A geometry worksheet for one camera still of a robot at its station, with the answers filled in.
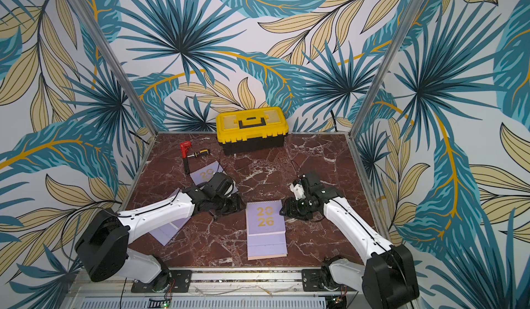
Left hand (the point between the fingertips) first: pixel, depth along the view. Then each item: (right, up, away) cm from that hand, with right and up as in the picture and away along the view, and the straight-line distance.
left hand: (242, 211), depth 82 cm
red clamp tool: (-35, +26, +31) cm, 54 cm away
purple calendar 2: (+9, -7, -2) cm, 12 cm away
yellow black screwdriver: (-25, +23, +25) cm, 42 cm away
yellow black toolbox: (+4, +34, +18) cm, 39 cm away
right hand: (+17, 0, -2) cm, 17 cm away
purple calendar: (-21, +13, +18) cm, 31 cm away
